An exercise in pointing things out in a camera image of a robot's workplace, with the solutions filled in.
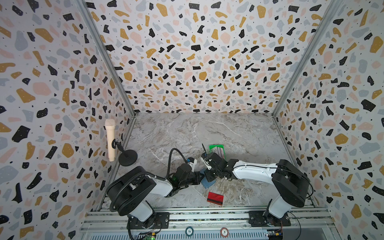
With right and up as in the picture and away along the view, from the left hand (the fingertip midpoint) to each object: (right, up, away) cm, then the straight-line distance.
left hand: (209, 176), depth 85 cm
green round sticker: (-10, -22, -14) cm, 28 cm away
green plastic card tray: (+3, +15, +15) cm, 22 cm away
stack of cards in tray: (+7, +13, +11) cm, 18 cm away
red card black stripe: (+3, -11, -4) cm, 12 cm away
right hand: (-1, 0, +2) cm, 2 cm away
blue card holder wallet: (-3, -3, -1) cm, 4 cm away
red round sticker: (+7, -22, -15) cm, 27 cm away
